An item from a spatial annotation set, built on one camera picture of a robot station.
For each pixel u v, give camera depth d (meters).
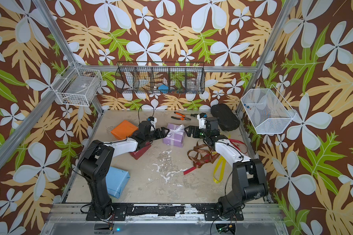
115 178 0.78
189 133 0.80
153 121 0.88
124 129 1.02
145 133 0.77
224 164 0.91
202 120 0.80
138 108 1.23
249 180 0.44
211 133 0.69
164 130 0.89
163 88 0.93
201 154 0.95
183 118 1.15
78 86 0.86
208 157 0.95
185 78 0.99
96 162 0.51
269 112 0.82
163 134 0.86
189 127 0.79
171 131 0.97
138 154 0.89
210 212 0.73
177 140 0.95
